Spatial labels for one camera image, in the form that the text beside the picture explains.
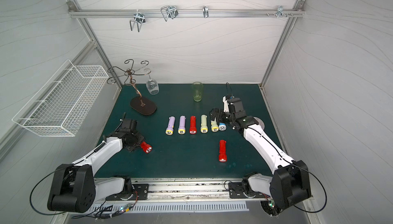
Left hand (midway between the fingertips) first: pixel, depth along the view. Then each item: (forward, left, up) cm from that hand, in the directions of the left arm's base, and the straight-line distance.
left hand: (141, 140), depth 88 cm
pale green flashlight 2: (+10, -43, +1) cm, 44 cm away
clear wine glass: (+26, -5, +19) cm, 33 cm away
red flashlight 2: (-8, -47, -1) cm, 48 cm away
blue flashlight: (+11, -48, -1) cm, 49 cm away
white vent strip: (-32, -1, -2) cm, 32 cm away
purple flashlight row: (+7, -15, 0) cm, 17 cm away
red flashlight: (+8, -30, 0) cm, 31 cm away
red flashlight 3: (-4, -4, 0) cm, 6 cm away
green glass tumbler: (+36, -32, +6) cm, 49 cm away
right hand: (+10, -44, +15) cm, 47 cm away
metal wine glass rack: (+27, +8, -1) cm, 28 cm away
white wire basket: (+3, +29, +29) cm, 41 cm away
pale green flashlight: (+8, -37, 0) cm, 38 cm away
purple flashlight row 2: (+8, -23, 0) cm, 24 cm away
